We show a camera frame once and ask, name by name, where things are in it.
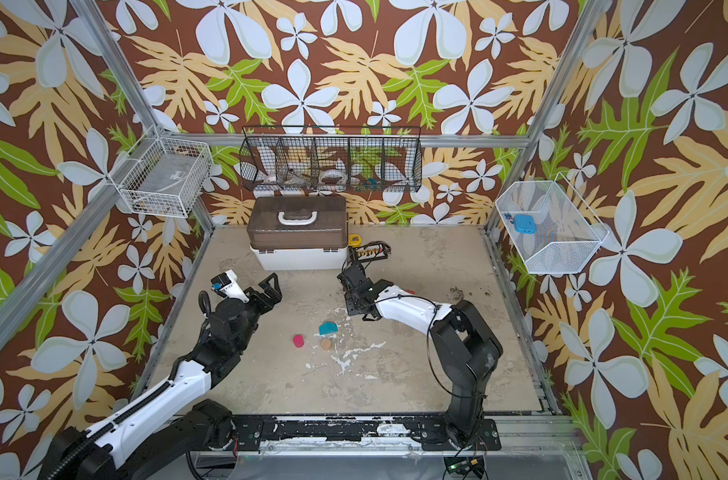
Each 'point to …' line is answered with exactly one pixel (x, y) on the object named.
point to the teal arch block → (327, 328)
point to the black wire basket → (332, 158)
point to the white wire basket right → (549, 225)
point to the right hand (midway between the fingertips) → (354, 301)
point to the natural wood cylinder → (326, 344)
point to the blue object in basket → (525, 224)
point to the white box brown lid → (293, 233)
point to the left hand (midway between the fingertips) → (264, 277)
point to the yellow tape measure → (355, 240)
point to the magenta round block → (298, 340)
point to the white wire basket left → (165, 175)
